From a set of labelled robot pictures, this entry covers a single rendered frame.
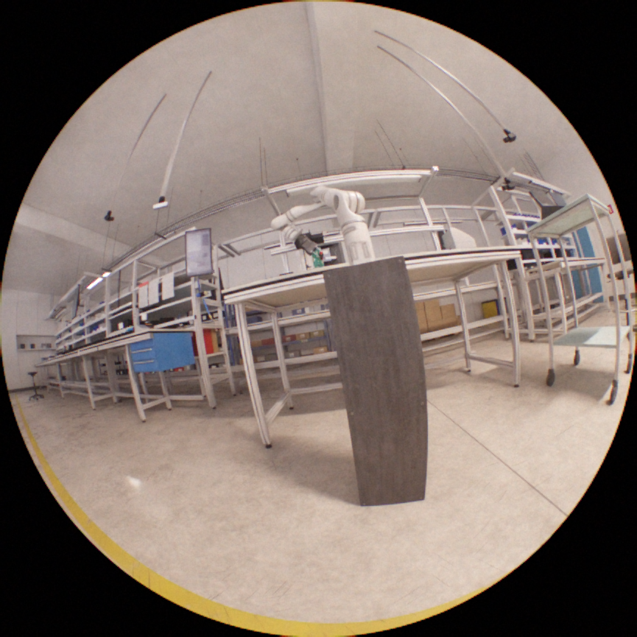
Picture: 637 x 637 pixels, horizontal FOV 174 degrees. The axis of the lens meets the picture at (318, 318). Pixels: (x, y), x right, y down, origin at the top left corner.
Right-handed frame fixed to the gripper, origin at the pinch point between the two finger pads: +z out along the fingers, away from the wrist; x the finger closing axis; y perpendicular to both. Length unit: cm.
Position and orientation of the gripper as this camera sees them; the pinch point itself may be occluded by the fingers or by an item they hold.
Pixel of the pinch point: (322, 255)
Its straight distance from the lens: 118.1
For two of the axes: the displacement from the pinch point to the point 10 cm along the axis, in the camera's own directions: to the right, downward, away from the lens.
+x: -6.4, 7.7, -0.1
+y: 0.4, 0.5, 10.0
